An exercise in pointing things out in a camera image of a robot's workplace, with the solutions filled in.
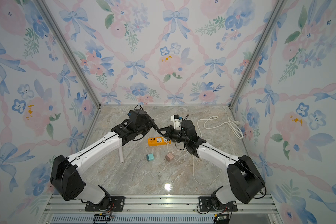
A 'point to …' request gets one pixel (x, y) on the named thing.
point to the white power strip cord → (234, 124)
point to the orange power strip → (157, 141)
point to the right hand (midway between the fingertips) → (158, 130)
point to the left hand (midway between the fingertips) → (156, 119)
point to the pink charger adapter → (168, 157)
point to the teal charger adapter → (150, 157)
